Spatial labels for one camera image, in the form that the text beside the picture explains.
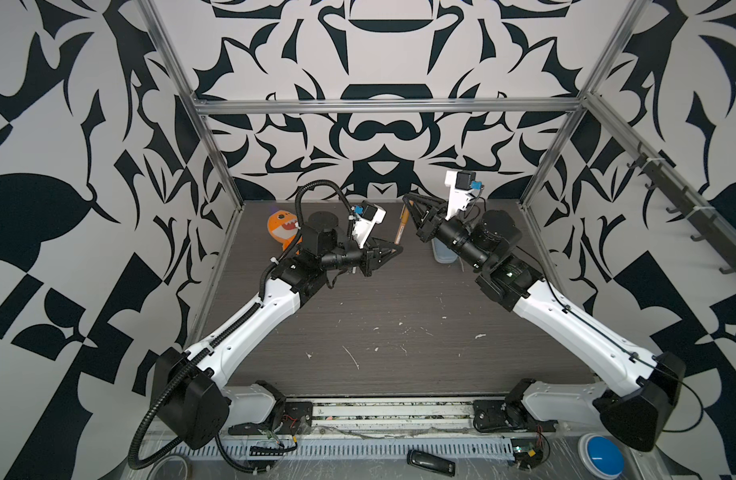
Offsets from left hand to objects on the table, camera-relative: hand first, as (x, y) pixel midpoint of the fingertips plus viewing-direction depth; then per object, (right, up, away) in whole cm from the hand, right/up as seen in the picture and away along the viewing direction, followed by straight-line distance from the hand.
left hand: (401, 238), depth 66 cm
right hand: (0, +7, -4) cm, 8 cm away
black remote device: (+7, -50, +2) cm, 51 cm away
